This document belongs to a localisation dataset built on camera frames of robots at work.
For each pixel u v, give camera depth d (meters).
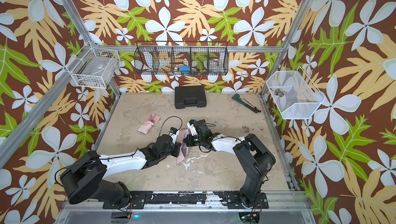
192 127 0.84
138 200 0.74
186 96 1.15
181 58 0.98
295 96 0.81
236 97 1.18
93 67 0.84
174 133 0.77
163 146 0.67
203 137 0.72
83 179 0.43
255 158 0.49
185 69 0.95
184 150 0.91
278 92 0.85
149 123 1.01
